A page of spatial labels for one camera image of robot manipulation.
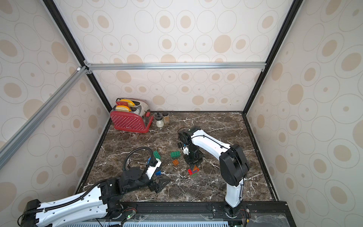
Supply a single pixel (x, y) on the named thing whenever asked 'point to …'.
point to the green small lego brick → (193, 175)
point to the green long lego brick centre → (175, 154)
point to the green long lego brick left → (156, 154)
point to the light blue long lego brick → (149, 159)
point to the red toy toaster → (138, 120)
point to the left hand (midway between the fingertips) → (168, 176)
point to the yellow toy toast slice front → (122, 108)
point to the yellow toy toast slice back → (130, 103)
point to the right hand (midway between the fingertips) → (193, 169)
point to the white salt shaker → (159, 122)
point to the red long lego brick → (191, 172)
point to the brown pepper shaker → (166, 118)
